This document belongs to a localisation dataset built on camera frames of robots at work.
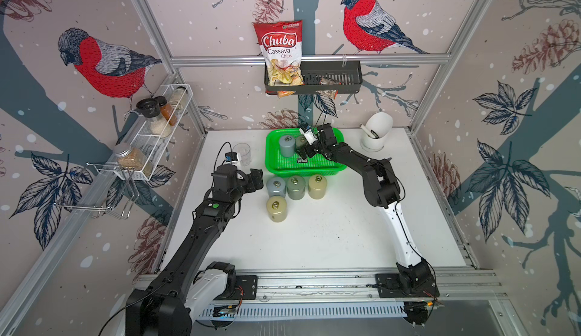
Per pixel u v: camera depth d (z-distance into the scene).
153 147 0.68
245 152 1.06
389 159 1.10
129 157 0.60
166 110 0.76
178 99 0.84
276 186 0.90
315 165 1.07
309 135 0.98
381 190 0.66
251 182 0.71
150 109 0.68
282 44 0.81
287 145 1.06
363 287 0.75
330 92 0.90
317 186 0.91
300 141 1.04
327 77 1.07
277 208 0.83
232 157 0.70
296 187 0.90
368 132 1.06
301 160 1.01
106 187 0.60
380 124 1.06
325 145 0.88
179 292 0.41
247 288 0.73
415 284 0.64
